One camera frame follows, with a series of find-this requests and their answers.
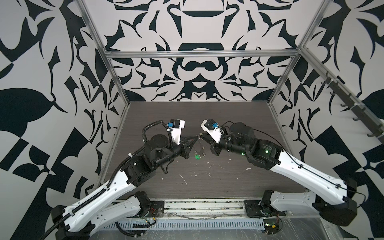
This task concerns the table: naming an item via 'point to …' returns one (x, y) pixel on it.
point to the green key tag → (197, 157)
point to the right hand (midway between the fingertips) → (202, 134)
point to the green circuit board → (271, 225)
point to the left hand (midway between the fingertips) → (199, 135)
